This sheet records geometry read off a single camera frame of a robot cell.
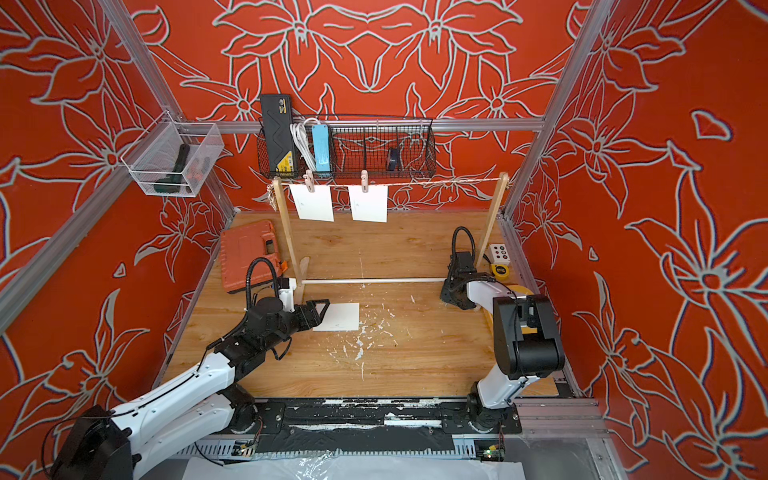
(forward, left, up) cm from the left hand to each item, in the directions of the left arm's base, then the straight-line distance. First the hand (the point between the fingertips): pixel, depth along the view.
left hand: (322, 303), depth 81 cm
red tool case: (+24, +36, -7) cm, 43 cm away
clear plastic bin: (+36, +51, +20) cm, 66 cm away
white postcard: (+1, -4, -10) cm, 11 cm away
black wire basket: (+50, -1, +18) cm, 53 cm away
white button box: (+28, -56, -9) cm, 63 cm away
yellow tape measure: (+20, -56, -9) cm, 60 cm away
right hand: (+12, -37, -11) cm, 40 cm away
